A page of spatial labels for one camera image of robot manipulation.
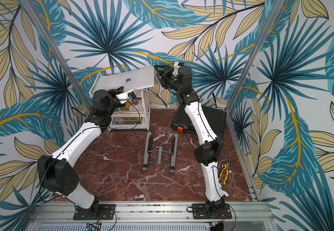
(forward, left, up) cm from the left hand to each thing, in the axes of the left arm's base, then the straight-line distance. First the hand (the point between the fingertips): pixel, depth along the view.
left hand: (119, 86), depth 77 cm
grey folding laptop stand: (-23, -22, -33) cm, 46 cm away
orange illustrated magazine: (+5, -5, -18) cm, 20 cm away
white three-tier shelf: (-1, -13, -15) cm, 20 cm away
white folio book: (+3, +3, -35) cm, 35 cm away
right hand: (-2, -11, +9) cm, 15 cm away
